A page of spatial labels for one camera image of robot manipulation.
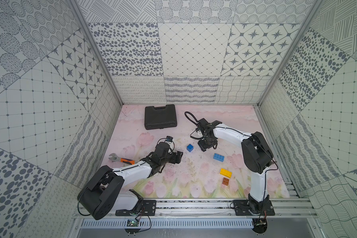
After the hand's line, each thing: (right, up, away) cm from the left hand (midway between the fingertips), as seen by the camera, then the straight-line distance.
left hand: (181, 153), depth 87 cm
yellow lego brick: (+26, -11, -1) cm, 29 cm away
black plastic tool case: (-16, +21, +23) cm, 35 cm away
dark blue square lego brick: (+6, +2, +7) cm, 9 cm away
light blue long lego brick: (+23, -3, +4) cm, 24 cm away
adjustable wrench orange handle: (-41, -4, +4) cm, 41 cm away
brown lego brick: (+25, -14, -5) cm, 29 cm away
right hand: (+18, +2, +7) cm, 19 cm away
